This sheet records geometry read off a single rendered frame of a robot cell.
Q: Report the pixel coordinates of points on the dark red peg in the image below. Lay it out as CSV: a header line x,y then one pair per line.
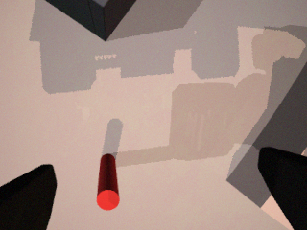
x,y
108,187

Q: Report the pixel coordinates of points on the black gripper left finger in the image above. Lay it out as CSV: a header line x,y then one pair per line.
x,y
26,202

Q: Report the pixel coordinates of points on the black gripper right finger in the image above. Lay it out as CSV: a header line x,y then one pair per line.
x,y
286,176

